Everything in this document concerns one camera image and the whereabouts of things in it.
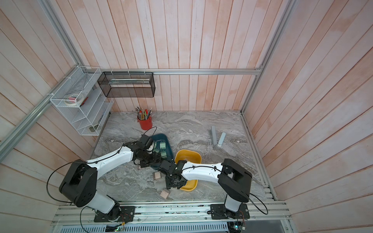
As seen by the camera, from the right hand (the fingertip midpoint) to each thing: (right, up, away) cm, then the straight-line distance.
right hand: (172, 184), depth 82 cm
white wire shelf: (-47, +43, -2) cm, 64 cm away
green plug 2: (-6, +15, +10) cm, 19 cm away
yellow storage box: (+13, +14, +13) cm, 23 cm away
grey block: (+28, +27, +16) cm, 42 cm away
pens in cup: (-22, +41, +17) cm, 50 cm away
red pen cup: (-22, +35, +28) cm, 49 cm away
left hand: (-10, +10, +4) cm, 15 cm away
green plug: (-8, +20, +15) cm, 26 cm away
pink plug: (-9, +4, +2) cm, 10 cm away
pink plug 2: (-4, -4, -4) cm, 7 cm away
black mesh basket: (-33, +64, +19) cm, 74 cm away
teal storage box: (-10, +25, +17) cm, 32 cm away
